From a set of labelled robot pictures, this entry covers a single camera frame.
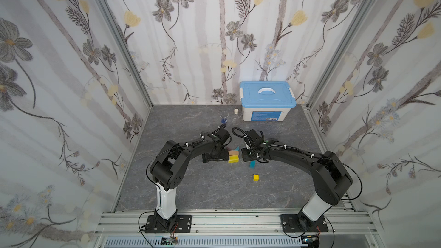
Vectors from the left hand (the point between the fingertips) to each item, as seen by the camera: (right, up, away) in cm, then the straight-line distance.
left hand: (222, 158), depth 94 cm
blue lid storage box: (+27, +33, +8) cm, 43 cm away
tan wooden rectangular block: (+6, +3, -1) cm, 7 cm away
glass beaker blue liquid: (+1, +25, +13) cm, 28 cm away
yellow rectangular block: (+7, 0, -2) cm, 7 cm away
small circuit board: (-23, -30, -23) cm, 44 cm away
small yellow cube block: (+17, -8, -8) cm, 21 cm away
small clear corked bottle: (+9, +22, +18) cm, 30 cm away
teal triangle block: (+9, +6, +1) cm, 10 cm away
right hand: (+14, +5, -4) cm, 15 cm away
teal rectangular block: (+17, -2, -4) cm, 17 cm away
